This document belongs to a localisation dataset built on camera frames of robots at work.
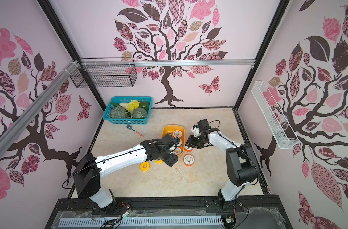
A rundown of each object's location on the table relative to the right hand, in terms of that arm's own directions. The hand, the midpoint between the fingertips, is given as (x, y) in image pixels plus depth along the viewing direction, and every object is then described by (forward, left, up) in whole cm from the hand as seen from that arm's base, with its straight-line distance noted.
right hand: (188, 146), depth 90 cm
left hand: (-10, +12, +3) cm, 16 cm away
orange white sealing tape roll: (+13, +7, -4) cm, 15 cm away
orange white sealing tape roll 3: (-7, 0, -6) cm, 9 cm away
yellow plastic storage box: (+17, +11, -3) cm, 21 cm away
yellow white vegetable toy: (+36, +44, +3) cm, 57 cm away
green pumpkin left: (+26, +50, +6) cm, 57 cm away
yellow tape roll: (-8, +19, -6) cm, 22 cm away
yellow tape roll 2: (-11, +28, -5) cm, 31 cm away
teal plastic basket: (+27, +61, +3) cm, 67 cm away
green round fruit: (+36, +32, +4) cm, 49 cm away
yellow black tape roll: (+14, +13, -5) cm, 20 cm away
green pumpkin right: (+26, +35, +4) cm, 44 cm away
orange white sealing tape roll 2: (+1, 0, -5) cm, 5 cm away
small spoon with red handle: (+20, +44, -5) cm, 48 cm away
